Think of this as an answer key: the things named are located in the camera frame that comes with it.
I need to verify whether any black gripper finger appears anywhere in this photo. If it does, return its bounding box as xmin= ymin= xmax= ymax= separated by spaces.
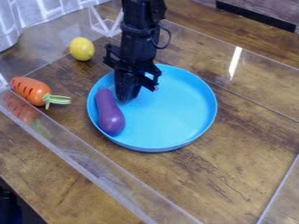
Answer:
xmin=115 ymin=69 xmax=141 ymax=102

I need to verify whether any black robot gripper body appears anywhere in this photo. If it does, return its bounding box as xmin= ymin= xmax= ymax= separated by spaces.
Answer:
xmin=104 ymin=0 xmax=171 ymax=91

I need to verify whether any purple toy eggplant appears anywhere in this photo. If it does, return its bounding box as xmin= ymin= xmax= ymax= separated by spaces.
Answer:
xmin=96 ymin=88 xmax=125 ymax=136

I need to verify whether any blue round tray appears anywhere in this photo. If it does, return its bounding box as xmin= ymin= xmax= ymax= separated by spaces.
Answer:
xmin=85 ymin=63 xmax=220 ymax=153

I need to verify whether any clear acrylic stand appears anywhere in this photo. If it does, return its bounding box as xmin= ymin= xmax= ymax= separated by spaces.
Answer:
xmin=88 ymin=7 xmax=124 ymax=37

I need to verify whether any yellow toy lemon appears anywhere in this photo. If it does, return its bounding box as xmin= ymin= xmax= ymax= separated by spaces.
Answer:
xmin=69 ymin=37 xmax=95 ymax=61

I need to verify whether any orange toy carrot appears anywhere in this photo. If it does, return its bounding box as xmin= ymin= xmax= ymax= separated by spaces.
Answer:
xmin=9 ymin=76 xmax=71 ymax=109

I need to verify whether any grey white curtain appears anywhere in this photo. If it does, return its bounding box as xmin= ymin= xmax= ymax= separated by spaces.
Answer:
xmin=0 ymin=0 xmax=109 ymax=52

